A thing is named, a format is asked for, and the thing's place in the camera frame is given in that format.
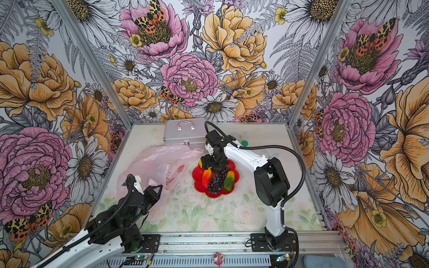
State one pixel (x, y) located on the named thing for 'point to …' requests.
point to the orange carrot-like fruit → (206, 177)
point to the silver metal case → (185, 132)
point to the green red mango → (229, 181)
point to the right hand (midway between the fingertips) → (211, 169)
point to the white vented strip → (196, 261)
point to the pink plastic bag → (165, 166)
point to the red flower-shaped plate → (197, 173)
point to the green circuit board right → (285, 257)
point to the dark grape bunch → (217, 183)
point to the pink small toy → (218, 258)
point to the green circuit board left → (141, 257)
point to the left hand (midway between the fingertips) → (163, 190)
